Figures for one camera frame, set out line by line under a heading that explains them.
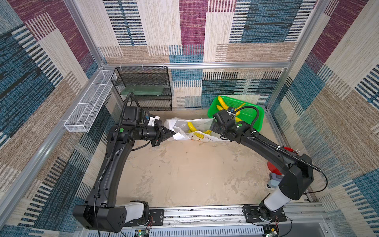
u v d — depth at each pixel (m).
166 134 0.61
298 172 0.42
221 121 0.63
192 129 0.98
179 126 1.05
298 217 0.74
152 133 0.58
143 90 0.94
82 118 0.92
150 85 1.08
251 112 1.13
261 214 0.66
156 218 0.73
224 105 1.12
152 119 0.66
